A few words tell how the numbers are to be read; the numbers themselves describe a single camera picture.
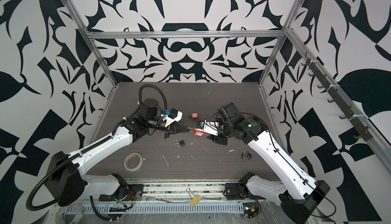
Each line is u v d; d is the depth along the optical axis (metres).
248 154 0.85
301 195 0.37
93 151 0.46
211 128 0.57
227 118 0.53
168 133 0.62
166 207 0.71
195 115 0.98
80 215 0.68
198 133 0.67
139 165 0.81
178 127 0.65
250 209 0.71
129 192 0.73
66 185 0.40
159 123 0.64
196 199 0.72
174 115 0.58
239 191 0.67
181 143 0.91
